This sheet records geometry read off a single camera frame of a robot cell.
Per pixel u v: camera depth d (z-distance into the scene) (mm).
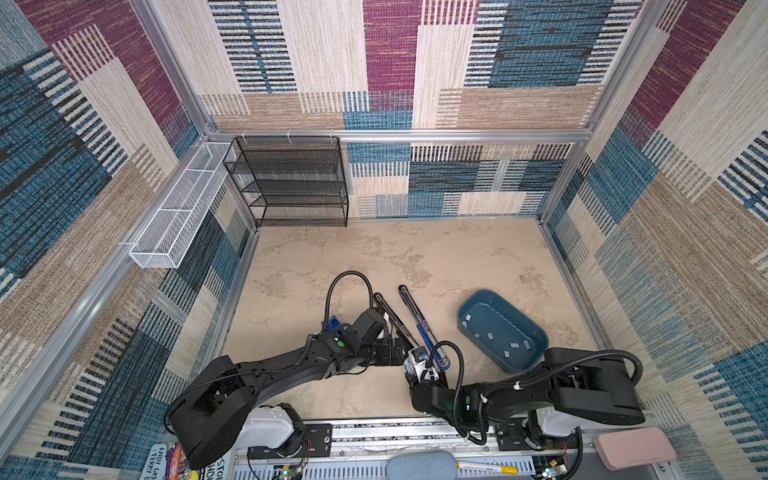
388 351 729
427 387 634
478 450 732
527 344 879
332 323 896
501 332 910
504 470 687
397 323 915
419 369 729
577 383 496
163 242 700
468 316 939
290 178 1087
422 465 675
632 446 718
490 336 896
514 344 874
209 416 415
